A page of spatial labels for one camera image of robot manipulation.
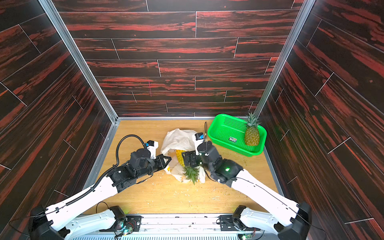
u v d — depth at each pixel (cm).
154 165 58
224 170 49
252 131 96
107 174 52
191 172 84
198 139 61
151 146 67
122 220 65
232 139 108
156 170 65
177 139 88
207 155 49
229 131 111
